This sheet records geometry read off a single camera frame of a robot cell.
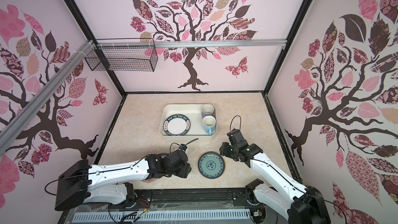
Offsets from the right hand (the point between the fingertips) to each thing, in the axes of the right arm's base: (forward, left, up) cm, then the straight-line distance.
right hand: (222, 148), depth 83 cm
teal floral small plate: (-7, +6, -6) cm, 11 cm away
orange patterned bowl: (-15, +38, -2) cm, 41 cm away
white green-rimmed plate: (+20, +28, -6) cm, 35 cm away
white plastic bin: (+31, +17, -7) cm, 36 cm away
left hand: (-11, +20, -3) cm, 23 cm away
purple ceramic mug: (+31, +7, -4) cm, 32 cm away
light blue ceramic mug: (+18, +7, -1) cm, 19 cm away
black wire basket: (+51, +60, +27) cm, 83 cm away
